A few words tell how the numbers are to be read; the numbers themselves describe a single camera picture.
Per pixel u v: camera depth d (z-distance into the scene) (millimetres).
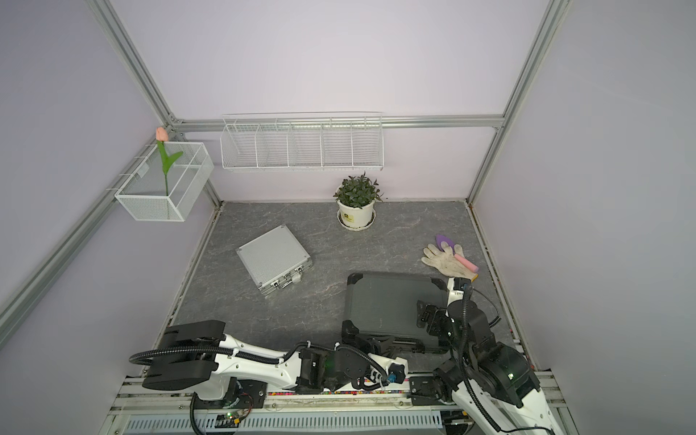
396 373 569
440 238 1082
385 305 816
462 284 598
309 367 563
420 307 630
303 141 995
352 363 520
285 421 708
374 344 631
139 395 755
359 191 988
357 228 1115
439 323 602
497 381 438
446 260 991
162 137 846
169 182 827
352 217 1052
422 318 620
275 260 961
